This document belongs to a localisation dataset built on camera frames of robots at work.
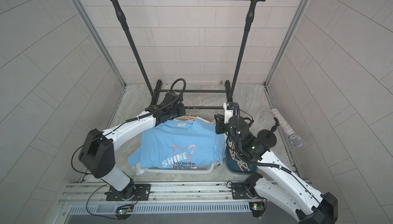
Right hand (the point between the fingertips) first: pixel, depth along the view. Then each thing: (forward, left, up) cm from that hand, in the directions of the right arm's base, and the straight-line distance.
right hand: (214, 116), depth 73 cm
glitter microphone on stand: (-4, -30, -19) cm, 35 cm away
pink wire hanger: (+14, +12, -13) cm, 22 cm away
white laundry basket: (-18, +38, -14) cm, 44 cm away
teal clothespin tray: (-16, -9, -22) cm, 29 cm away
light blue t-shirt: (-7, +16, -11) cm, 20 cm away
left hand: (+13, +14, -9) cm, 21 cm away
